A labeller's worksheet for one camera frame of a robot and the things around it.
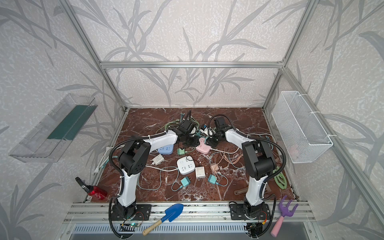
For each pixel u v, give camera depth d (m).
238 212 0.72
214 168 0.86
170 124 1.11
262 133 1.06
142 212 0.73
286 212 0.74
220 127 0.78
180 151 0.93
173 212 0.74
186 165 0.87
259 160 0.50
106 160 0.91
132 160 0.53
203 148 0.95
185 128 0.79
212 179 0.83
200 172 0.85
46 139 0.64
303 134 0.62
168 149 0.94
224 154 0.91
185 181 0.82
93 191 0.72
